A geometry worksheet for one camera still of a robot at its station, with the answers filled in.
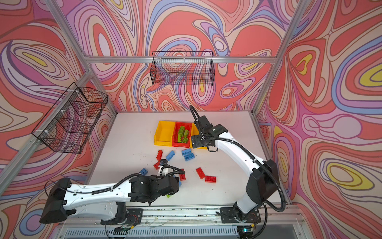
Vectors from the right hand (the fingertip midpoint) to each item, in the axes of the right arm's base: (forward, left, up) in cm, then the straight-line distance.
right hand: (203, 144), depth 83 cm
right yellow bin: (+16, +4, -8) cm, 18 cm away
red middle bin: (+22, +9, -10) cm, 26 cm away
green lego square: (+17, +11, -11) cm, 23 cm away
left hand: (-18, +16, -5) cm, 24 cm away
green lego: (+13, +12, -13) cm, 22 cm away
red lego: (+1, +28, -13) cm, 31 cm away
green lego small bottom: (-29, +16, +11) cm, 35 cm away
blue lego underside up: (0, +9, -14) cm, 16 cm away
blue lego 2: (-9, +36, -13) cm, 39 cm away
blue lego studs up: (+4, +10, -13) cm, 17 cm away
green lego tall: (+19, +14, -11) cm, 26 cm away
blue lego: (+1, +21, -13) cm, 24 cm away
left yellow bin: (+17, +27, -13) cm, 34 cm away
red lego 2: (-11, +2, -13) cm, 17 cm away
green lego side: (+14, +15, -13) cm, 24 cm away
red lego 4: (-5, +29, -14) cm, 33 cm away
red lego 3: (-14, -4, -15) cm, 21 cm away
